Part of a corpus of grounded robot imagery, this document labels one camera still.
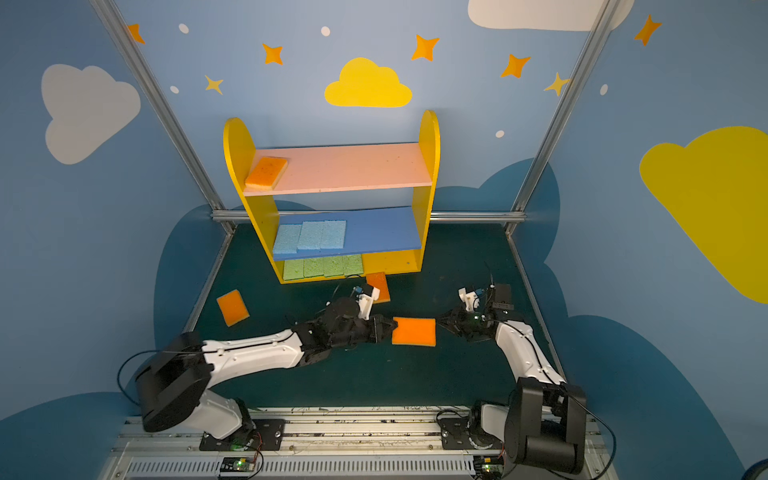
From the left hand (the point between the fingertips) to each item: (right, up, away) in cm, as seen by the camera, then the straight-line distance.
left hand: (399, 323), depth 78 cm
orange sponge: (+4, -2, 0) cm, 4 cm away
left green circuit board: (-40, -32, -8) cm, 52 cm away
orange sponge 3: (-54, +1, +18) cm, 57 cm away
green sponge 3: (-23, +15, +29) cm, 40 cm away
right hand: (+12, 0, +6) cm, 13 cm away
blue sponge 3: (-22, +25, +20) cm, 39 cm away
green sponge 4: (-16, +15, +29) cm, 36 cm away
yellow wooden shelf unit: (-19, +40, +38) cm, 58 cm away
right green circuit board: (+22, -33, -6) cm, 41 cm away
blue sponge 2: (-29, +25, +20) cm, 43 cm away
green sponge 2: (-30, +14, +26) cm, 42 cm away
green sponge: (-37, +13, +26) cm, 47 cm away
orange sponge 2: (-6, +9, +30) cm, 32 cm away
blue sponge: (-36, +23, +18) cm, 47 cm away
